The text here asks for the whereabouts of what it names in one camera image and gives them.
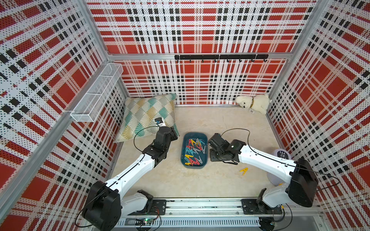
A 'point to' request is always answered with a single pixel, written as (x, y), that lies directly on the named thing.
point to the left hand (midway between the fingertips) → (173, 127)
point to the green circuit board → (144, 222)
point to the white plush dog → (259, 103)
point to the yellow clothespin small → (188, 163)
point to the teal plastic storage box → (198, 161)
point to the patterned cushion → (140, 114)
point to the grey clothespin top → (196, 150)
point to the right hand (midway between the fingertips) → (215, 155)
